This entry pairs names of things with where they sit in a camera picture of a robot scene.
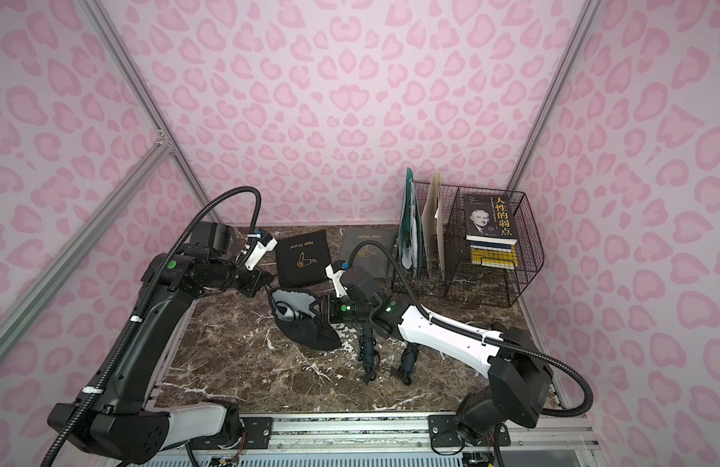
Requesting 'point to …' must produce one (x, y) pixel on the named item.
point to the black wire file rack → (469, 243)
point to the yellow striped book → (495, 256)
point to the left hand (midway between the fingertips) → (271, 275)
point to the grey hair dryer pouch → (369, 247)
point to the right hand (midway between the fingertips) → (315, 309)
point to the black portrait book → (490, 219)
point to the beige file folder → (432, 221)
